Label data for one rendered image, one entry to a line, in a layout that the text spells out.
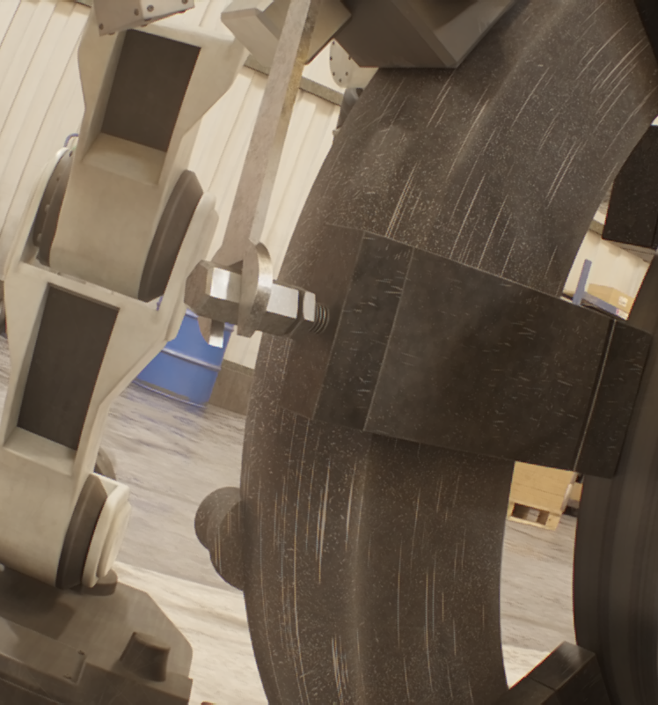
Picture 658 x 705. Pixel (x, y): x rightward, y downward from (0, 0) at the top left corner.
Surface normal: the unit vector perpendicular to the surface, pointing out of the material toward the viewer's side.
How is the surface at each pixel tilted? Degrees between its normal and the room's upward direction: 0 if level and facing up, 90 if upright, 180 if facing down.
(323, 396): 90
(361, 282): 90
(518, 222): 90
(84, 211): 120
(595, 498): 107
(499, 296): 90
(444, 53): 131
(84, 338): 112
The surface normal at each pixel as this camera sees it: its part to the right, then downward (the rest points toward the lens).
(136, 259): -0.12, 0.47
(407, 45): -0.60, 0.77
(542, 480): 0.56, 0.18
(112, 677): 0.27, -0.67
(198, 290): -0.80, -0.21
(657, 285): -0.69, -0.48
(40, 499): 0.00, 0.14
